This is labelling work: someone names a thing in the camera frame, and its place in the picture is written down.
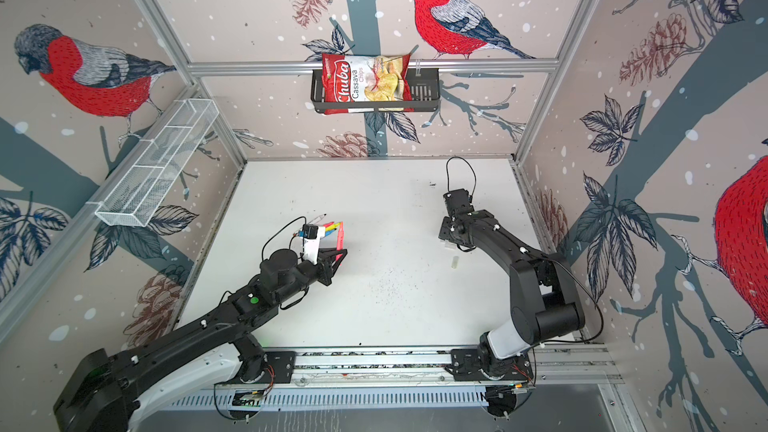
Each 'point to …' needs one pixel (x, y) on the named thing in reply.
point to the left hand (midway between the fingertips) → (344, 253)
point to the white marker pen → (315, 220)
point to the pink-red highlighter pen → (340, 240)
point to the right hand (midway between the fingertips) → (448, 235)
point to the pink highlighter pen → (328, 224)
